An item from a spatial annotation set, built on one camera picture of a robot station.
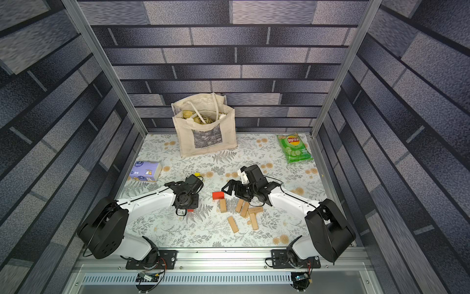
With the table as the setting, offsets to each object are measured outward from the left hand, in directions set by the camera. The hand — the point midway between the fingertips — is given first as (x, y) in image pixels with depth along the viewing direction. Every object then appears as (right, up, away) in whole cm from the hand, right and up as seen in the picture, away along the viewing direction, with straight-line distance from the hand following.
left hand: (195, 203), depth 89 cm
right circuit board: (+47, -26, -16) cm, 56 cm away
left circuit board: (-15, -24, -18) cm, 33 cm away
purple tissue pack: (-28, +15, +6) cm, 32 cm away
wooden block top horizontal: (+30, -2, -3) cm, 30 cm away
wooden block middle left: (+22, -1, 0) cm, 22 cm away
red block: (+11, +3, +3) cm, 12 cm away
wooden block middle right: (+25, -2, -1) cm, 25 cm away
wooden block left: (+14, -1, -1) cm, 14 cm away
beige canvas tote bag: (+5, +40, +3) cm, 40 cm away
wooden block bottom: (+19, -8, -5) cm, 22 cm away
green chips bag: (+55, +28, +17) cm, 64 cm away
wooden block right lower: (+29, -7, -5) cm, 30 cm away
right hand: (+17, +7, -5) cm, 19 cm away
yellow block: (-2, +13, +13) cm, 18 cm away
